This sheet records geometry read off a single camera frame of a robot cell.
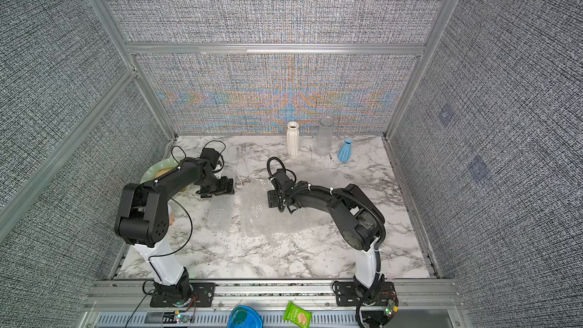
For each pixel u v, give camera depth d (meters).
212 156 0.80
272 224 0.86
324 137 1.09
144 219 0.49
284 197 0.71
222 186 0.85
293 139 1.03
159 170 0.98
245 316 0.62
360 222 0.50
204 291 0.74
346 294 0.73
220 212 0.84
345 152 1.03
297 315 0.69
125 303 0.73
